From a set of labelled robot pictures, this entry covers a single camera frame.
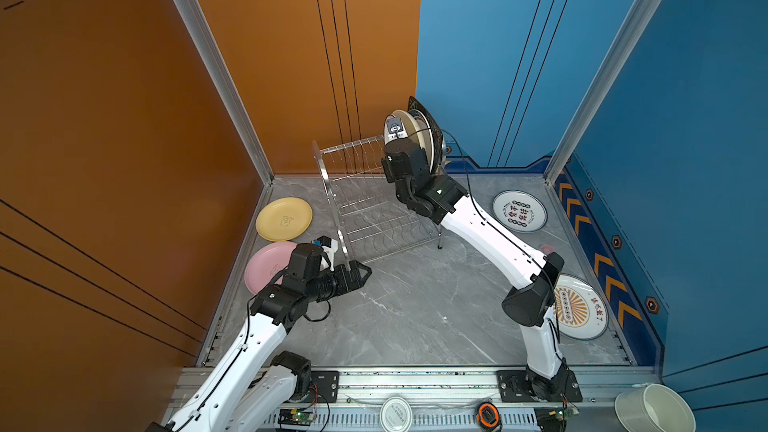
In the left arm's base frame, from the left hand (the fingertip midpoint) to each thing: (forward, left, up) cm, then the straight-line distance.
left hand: (360, 273), depth 76 cm
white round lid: (-29, -9, -10) cm, 32 cm away
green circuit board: (-29, +15, -17) cm, 37 cm away
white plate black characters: (+33, -55, -15) cm, 66 cm away
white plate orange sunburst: (-3, -63, -15) cm, 64 cm away
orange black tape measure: (-29, -30, -12) cm, 43 cm away
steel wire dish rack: (+28, 0, -14) cm, 31 cm away
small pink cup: (+18, -60, -16) cm, 64 cm away
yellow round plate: (+29, +31, -16) cm, 46 cm away
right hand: (+24, -10, +22) cm, 34 cm away
